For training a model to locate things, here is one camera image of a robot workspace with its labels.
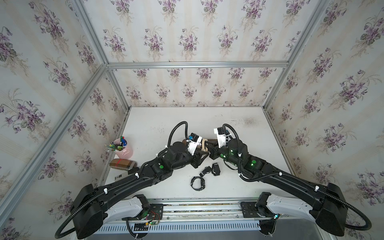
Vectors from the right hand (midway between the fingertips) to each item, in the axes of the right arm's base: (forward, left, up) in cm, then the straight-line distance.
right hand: (207, 143), depth 72 cm
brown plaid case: (-4, +48, -19) cm, 52 cm away
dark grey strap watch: (-5, -2, -22) cm, 23 cm away
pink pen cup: (+2, +47, -12) cm, 49 cm away
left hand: (-4, 0, -2) cm, 4 cm away
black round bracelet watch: (-14, +1, -20) cm, 24 cm away
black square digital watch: (-6, -6, -19) cm, 21 cm away
